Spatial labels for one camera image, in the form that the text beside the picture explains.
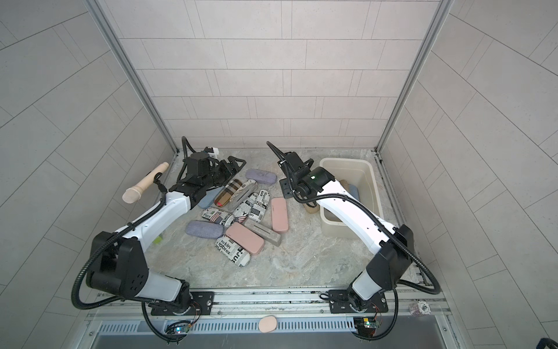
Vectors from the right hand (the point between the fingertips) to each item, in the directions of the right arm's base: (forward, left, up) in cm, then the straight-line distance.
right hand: (290, 185), depth 79 cm
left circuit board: (-39, +37, -16) cm, 56 cm away
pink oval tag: (-39, +10, -18) cm, 44 cm away
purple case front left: (-8, +35, -15) cm, 39 cm away
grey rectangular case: (-12, +10, -14) cm, 21 cm away
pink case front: (-11, +19, -17) cm, 28 cm away
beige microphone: (-4, +52, +7) cm, 52 cm away
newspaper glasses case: (-1, +21, -15) cm, 26 cm away
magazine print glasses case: (-1, +14, -16) cm, 21 cm away
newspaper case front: (-17, +23, -16) cm, 33 cm away
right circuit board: (-40, -21, -21) cm, 50 cm away
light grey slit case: (+7, +22, -14) cm, 27 cm away
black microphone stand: (+5, +50, +1) cm, 51 cm away
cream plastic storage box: (+10, -31, -8) cm, 33 cm away
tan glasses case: (-1, -9, -17) cm, 19 cm away
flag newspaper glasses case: (-3, +30, -14) cm, 33 cm away
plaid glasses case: (+8, +29, -15) cm, 34 cm away
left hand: (+10, +17, +3) cm, 19 cm away
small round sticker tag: (-38, -38, -15) cm, 56 cm away
